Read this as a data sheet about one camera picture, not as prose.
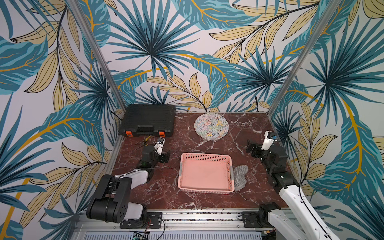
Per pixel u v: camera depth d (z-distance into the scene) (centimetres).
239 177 83
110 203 42
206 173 87
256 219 73
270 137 65
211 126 110
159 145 78
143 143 100
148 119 105
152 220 73
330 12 70
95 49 82
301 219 43
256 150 69
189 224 73
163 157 82
